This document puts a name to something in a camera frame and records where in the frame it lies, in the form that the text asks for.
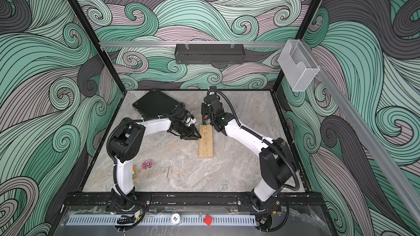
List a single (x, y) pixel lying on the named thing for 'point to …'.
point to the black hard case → (156, 103)
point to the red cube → (208, 219)
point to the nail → (169, 166)
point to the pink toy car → (148, 163)
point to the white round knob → (175, 218)
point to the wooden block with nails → (205, 141)
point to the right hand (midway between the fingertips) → (205, 101)
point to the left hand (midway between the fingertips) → (199, 136)
